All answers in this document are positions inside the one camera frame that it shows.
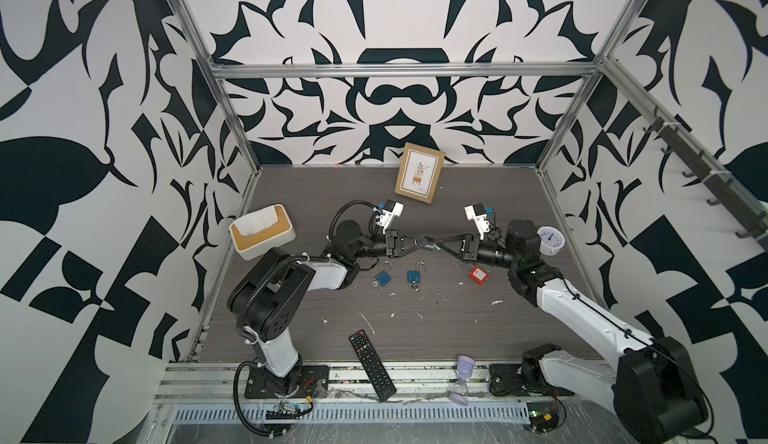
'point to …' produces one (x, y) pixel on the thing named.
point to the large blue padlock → (384, 277)
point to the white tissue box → (261, 232)
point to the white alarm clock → (551, 239)
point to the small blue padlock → (414, 276)
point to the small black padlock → (431, 243)
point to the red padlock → (479, 275)
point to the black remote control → (373, 366)
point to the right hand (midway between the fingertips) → (441, 246)
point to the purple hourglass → (460, 393)
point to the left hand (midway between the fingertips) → (429, 239)
